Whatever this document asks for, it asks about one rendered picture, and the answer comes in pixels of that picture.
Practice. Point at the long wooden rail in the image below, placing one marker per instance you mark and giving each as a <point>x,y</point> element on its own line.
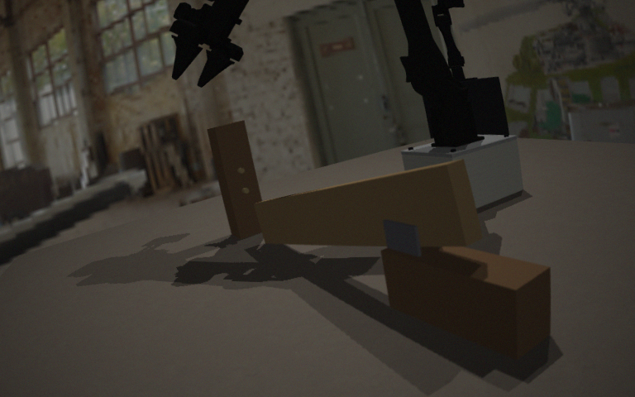
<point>437,199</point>

